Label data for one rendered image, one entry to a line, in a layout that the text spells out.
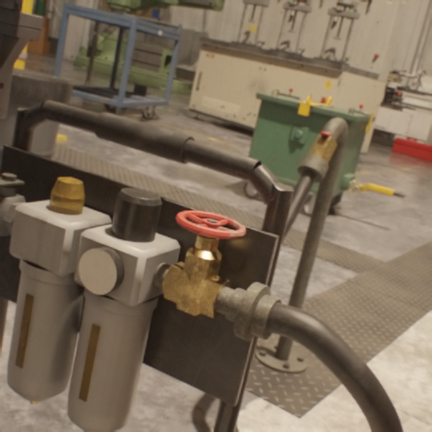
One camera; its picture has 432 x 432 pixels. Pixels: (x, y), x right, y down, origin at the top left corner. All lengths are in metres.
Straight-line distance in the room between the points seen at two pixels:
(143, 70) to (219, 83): 4.73
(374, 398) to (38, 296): 0.37
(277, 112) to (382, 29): 3.29
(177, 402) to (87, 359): 0.61
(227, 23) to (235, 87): 6.00
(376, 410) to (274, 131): 2.70
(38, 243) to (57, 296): 0.06
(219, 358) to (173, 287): 0.11
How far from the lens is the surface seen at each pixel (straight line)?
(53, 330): 0.75
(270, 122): 3.26
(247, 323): 0.61
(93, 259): 0.65
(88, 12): 5.11
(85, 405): 0.73
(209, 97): 6.76
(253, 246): 0.66
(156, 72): 11.12
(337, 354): 0.61
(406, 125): 9.33
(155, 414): 1.25
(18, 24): 0.61
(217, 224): 0.63
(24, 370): 0.78
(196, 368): 0.73
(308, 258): 1.46
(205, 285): 0.63
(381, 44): 6.39
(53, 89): 2.84
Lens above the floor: 0.66
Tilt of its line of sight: 14 degrees down
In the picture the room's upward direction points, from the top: 13 degrees clockwise
